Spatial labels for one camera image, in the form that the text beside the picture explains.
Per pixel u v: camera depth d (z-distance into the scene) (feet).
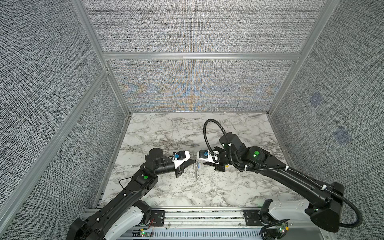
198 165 2.39
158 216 2.41
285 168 1.47
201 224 2.40
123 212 1.92
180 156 1.88
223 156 1.95
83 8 2.32
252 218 2.38
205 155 1.88
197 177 2.88
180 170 2.03
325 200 1.29
